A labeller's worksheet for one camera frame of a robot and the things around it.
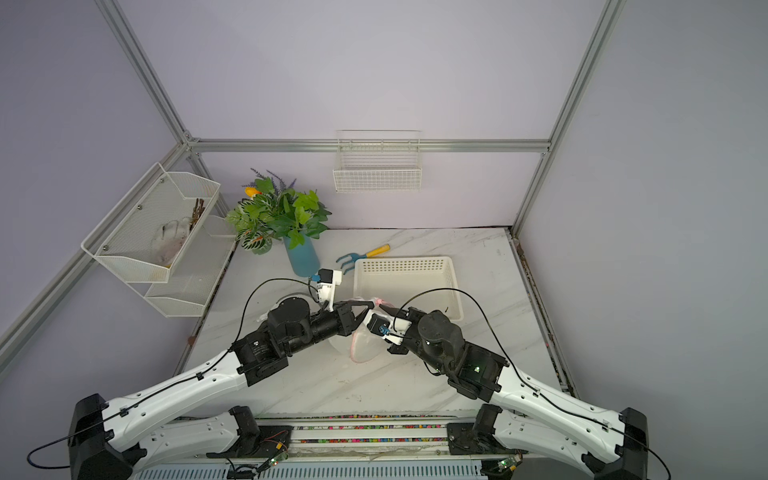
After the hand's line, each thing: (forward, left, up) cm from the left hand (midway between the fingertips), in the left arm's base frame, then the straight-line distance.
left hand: (372, 308), depth 67 cm
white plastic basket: (+27, -16, -28) cm, 42 cm away
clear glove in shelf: (+20, +55, +3) cm, 58 cm away
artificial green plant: (+28, +29, +5) cm, 41 cm away
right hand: (+1, -3, -1) cm, 3 cm away
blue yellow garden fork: (+38, +10, -26) cm, 47 cm away
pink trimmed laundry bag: (-7, +2, -4) cm, 8 cm away
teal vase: (+30, +25, -18) cm, 44 cm away
